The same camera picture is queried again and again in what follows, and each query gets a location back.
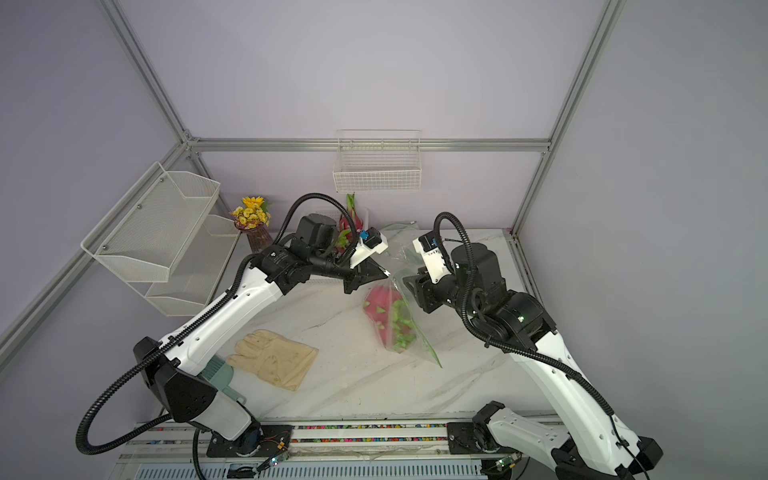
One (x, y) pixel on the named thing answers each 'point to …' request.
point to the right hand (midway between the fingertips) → (415, 281)
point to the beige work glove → (280, 361)
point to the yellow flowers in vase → (253, 217)
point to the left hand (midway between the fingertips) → (381, 276)
